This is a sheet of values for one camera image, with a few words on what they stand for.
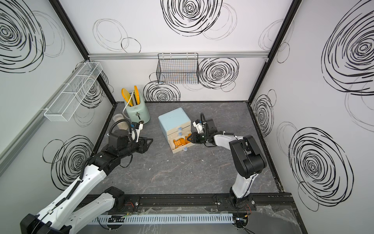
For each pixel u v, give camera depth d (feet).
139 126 2.23
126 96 3.15
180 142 3.13
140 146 2.19
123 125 3.26
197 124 2.85
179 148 2.94
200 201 2.47
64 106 2.37
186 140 3.14
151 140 2.46
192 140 2.85
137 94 3.16
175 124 2.91
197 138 2.73
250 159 1.60
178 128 2.85
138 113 3.14
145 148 2.23
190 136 2.99
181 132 2.99
